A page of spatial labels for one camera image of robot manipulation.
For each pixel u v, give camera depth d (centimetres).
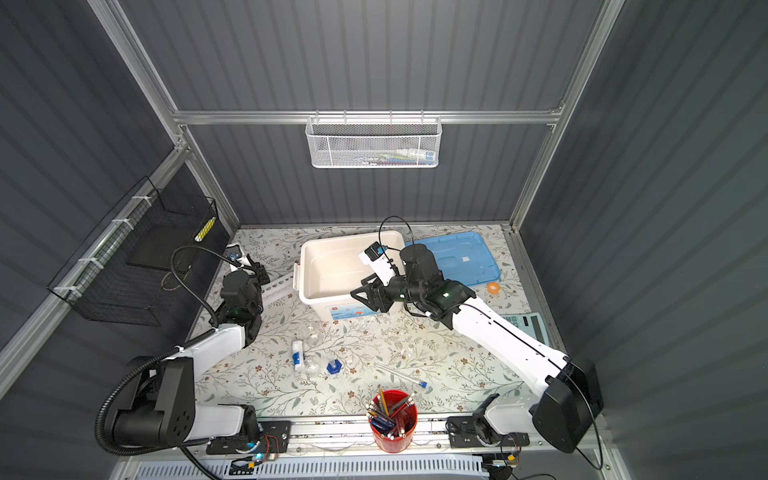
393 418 68
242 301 66
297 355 85
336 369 85
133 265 72
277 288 97
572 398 39
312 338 90
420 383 83
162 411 42
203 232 81
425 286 56
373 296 63
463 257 106
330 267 100
